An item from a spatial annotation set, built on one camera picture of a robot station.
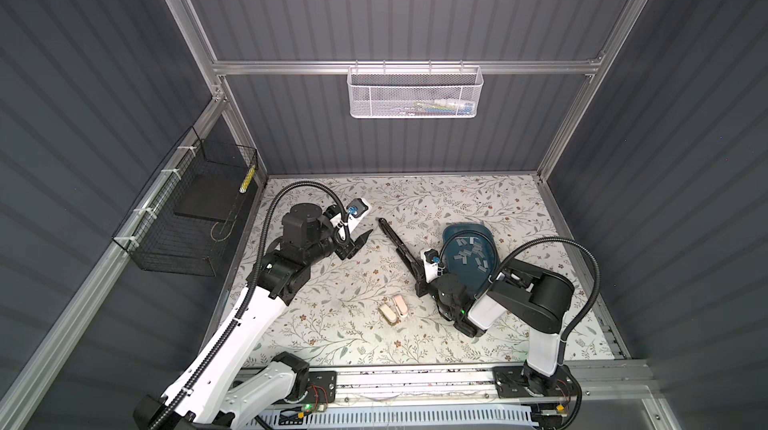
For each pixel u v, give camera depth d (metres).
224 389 0.41
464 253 0.98
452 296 0.70
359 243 0.63
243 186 0.80
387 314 0.83
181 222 0.72
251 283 0.46
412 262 0.91
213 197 0.74
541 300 0.51
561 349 0.58
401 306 0.84
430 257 0.77
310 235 0.54
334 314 0.87
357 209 0.57
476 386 0.75
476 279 0.71
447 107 0.91
